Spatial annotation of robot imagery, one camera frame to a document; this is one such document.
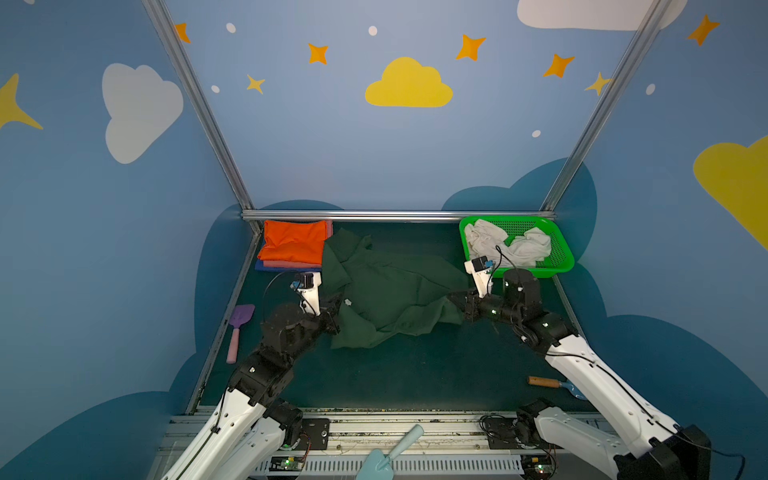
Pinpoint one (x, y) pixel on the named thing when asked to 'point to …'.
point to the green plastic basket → (560, 257)
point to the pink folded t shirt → (328, 231)
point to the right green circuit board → (538, 465)
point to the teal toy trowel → (377, 466)
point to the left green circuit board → (286, 463)
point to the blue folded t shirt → (260, 267)
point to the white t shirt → (486, 240)
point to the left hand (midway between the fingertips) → (346, 296)
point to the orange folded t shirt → (294, 241)
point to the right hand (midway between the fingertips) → (453, 291)
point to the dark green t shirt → (389, 296)
